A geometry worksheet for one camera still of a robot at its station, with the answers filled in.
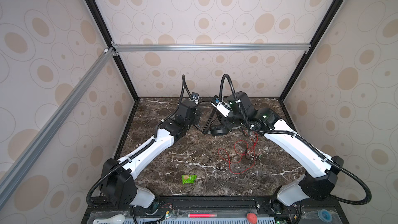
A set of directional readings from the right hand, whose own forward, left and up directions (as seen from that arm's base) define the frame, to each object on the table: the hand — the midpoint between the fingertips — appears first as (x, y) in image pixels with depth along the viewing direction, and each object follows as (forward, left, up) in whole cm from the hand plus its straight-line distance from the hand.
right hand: (223, 111), depth 72 cm
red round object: (-39, -11, -28) cm, 49 cm away
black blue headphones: (-5, +3, -8) cm, 10 cm away
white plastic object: (-38, +49, -29) cm, 69 cm away
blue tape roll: (-37, -46, -31) cm, 67 cm away
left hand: (+6, +12, -3) cm, 14 cm away
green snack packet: (-22, +17, -28) cm, 39 cm away
